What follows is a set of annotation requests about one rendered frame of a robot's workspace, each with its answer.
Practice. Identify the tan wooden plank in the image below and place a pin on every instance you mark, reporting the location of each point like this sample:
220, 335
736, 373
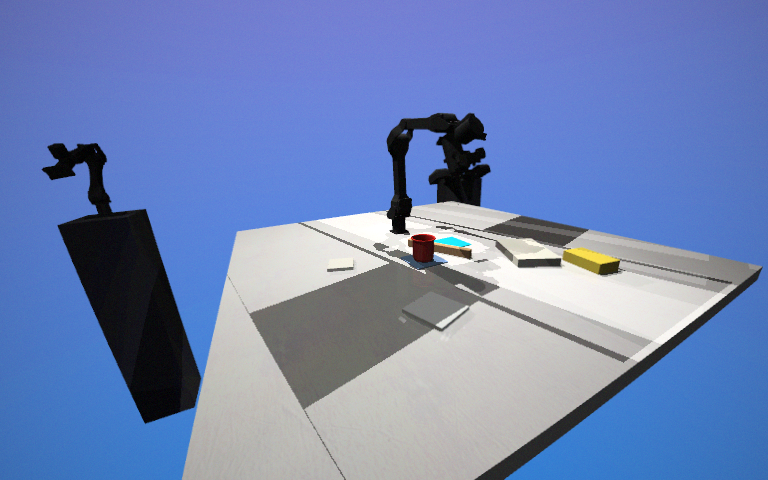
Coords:
449, 249

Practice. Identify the yellow rectangular block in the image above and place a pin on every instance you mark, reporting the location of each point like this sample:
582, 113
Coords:
590, 260

